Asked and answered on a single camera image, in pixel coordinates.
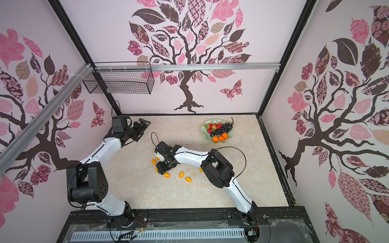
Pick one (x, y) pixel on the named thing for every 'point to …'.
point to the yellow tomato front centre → (181, 174)
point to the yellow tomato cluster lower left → (157, 170)
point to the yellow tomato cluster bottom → (166, 175)
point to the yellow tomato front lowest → (188, 179)
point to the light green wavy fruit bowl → (206, 135)
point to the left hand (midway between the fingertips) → (148, 127)
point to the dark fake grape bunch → (225, 128)
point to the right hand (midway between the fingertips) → (161, 167)
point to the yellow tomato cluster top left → (157, 158)
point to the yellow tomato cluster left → (153, 161)
